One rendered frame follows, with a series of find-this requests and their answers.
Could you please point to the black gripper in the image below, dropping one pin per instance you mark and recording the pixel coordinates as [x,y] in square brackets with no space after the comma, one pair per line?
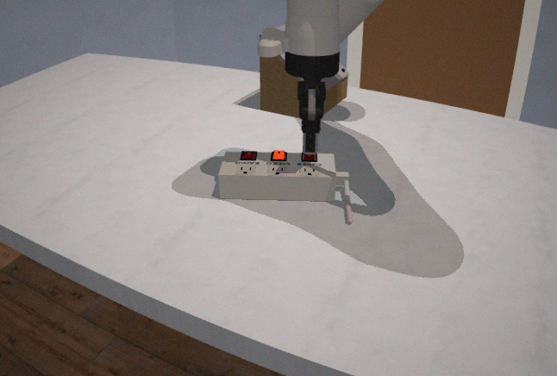
[312,69]

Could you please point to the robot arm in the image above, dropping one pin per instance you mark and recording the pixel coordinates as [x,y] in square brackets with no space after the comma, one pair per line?
[315,27]

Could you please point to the grey power strip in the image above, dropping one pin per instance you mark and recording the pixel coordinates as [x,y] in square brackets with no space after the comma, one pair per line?
[282,176]

